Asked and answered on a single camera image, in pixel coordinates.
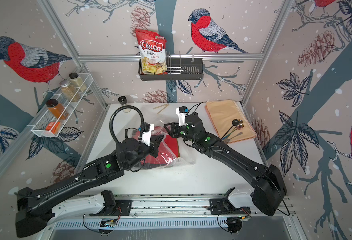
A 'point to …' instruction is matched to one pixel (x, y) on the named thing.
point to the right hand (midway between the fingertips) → (165, 125)
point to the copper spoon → (240, 121)
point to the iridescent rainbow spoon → (239, 126)
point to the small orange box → (53, 126)
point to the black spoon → (235, 122)
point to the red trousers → (167, 150)
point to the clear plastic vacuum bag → (186, 155)
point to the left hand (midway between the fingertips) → (165, 134)
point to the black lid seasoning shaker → (123, 100)
